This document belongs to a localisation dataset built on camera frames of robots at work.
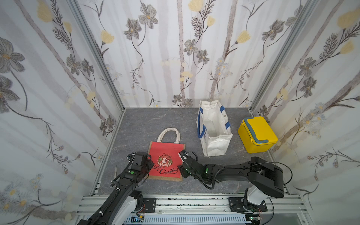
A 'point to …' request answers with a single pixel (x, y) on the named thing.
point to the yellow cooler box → (256, 135)
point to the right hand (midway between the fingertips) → (181, 163)
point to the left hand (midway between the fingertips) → (154, 161)
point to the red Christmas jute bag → (165, 156)
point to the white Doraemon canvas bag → (213, 126)
